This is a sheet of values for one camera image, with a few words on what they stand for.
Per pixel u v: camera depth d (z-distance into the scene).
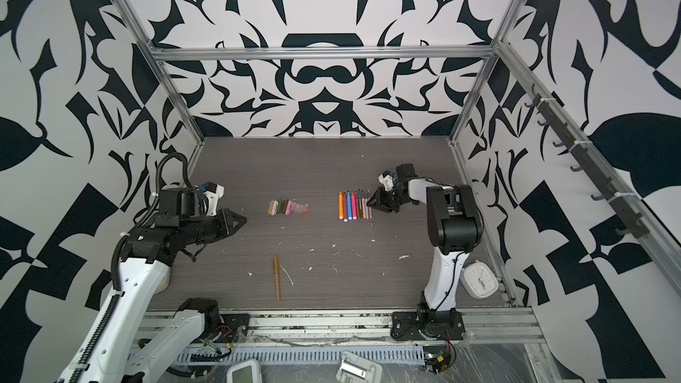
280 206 0.99
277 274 0.83
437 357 0.71
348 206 0.99
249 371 0.65
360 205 0.99
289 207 0.98
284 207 0.99
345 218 0.96
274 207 0.98
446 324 0.69
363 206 0.99
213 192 0.67
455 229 0.53
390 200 0.87
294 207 0.98
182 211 0.56
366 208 0.98
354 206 0.99
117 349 0.40
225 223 0.63
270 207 0.98
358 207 0.99
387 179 0.96
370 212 0.97
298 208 0.97
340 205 0.99
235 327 0.74
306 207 0.98
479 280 0.80
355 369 0.67
